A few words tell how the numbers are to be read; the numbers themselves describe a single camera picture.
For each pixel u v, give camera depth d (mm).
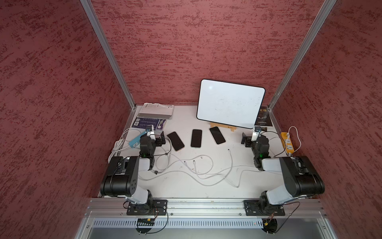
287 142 948
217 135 1033
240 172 868
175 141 981
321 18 741
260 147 713
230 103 967
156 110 1155
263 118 1104
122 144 979
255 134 818
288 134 997
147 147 716
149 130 790
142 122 1065
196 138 1002
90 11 723
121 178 456
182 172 867
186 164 897
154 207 727
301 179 451
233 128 1008
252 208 730
